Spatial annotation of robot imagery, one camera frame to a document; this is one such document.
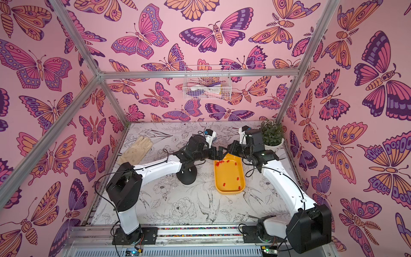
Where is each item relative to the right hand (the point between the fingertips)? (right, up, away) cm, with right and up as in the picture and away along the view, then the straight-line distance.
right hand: (229, 144), depth 80 cm
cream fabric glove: (-58, -7, +23) cm, 62 cm away
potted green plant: (+26, +5, +10) cm, 28 cm away
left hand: (-2, -3, +3) cm, 4 cm away
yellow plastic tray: (+2, -18, +15) cm, 24 cm away
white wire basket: (-11, +36, +16) cm, 41 cm away
